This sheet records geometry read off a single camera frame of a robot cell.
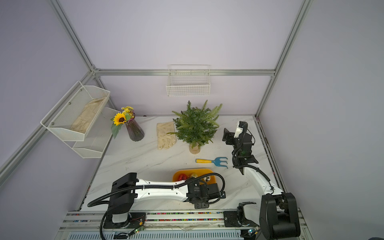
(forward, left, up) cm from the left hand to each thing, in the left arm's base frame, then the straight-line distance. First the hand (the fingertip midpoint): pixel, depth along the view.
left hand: (202, 196), depth 76 cm
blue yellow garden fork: (+22, -10, -4) cm, 25 cm away
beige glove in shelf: (+37, +61, +25) cm, 76 cm away
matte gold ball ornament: (+12, +4, 0) cm, 13 cm away
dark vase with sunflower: (+39, +44, +20) cm, 62 cm away
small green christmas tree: (+27, +3, +25) cm, 37 cm away
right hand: (+32, -18, +15) cm, 39 cm away
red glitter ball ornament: (+11, +11, -1) cm, 15 cm away
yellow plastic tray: (+1, -1, +26) cm, 26 cm away
